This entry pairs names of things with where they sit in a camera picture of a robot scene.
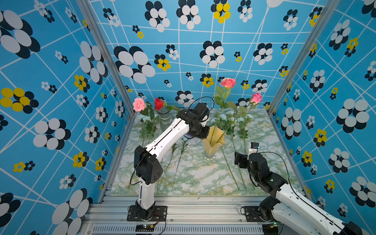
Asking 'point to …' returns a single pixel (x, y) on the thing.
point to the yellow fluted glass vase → (215, 138)
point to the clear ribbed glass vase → (166, 114)
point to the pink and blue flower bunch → (223, 105)
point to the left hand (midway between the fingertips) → (207, 134)
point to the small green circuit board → (144, 227)
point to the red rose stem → (159, 104)
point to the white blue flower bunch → (236, 124)
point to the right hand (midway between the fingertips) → (244, 152)
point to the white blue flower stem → (228, 167)
